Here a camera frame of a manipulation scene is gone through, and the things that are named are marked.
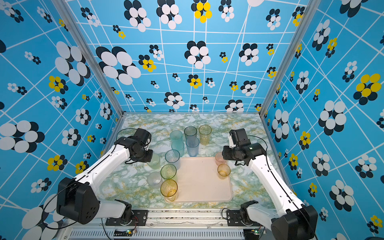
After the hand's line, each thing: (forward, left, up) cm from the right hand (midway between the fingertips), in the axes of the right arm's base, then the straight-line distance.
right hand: (226, 152), depth 79 cm
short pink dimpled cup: (+4, +2, -16) cm, 16 cm away
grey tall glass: (+19, +21, -5) cm, 29 cm away
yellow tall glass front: (-15, +32, -15) cm, 38 cm away
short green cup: (0, +42, -11) cm, 43 cm away
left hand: (0, +44, -5) cm, 44 cm away
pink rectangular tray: (-10, +16, -14) cm, 23 cm away
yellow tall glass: (+28, +11, -17) cm, 35 cm away
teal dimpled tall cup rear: (+18, +30, -8) cm, 36 cm away
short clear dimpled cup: (-10, +40, -12) cm, 43 cm away
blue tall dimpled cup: (+11, +19, -8) cm, 23 cm away
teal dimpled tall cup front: (+12, +29, -12) cm, 33 cm away
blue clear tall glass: (+1, +31, -7) cm, 31 cm away
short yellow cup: (-4, 0, -15) cm, 16 cm away
